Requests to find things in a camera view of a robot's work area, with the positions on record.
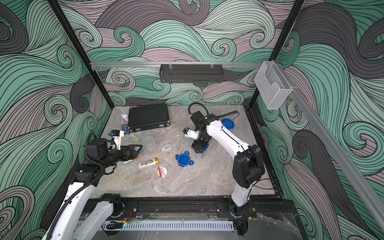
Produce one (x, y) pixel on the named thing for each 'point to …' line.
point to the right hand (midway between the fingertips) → (200, 144)
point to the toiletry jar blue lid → (149, 143)
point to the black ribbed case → (149, 117)
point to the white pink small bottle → (125, 120)
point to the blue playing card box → (125, 127)
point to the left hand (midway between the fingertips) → (135, 145)
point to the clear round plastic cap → (167, 147)
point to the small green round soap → (135, 137)
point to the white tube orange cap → (148, 163)
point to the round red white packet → (162, 171)
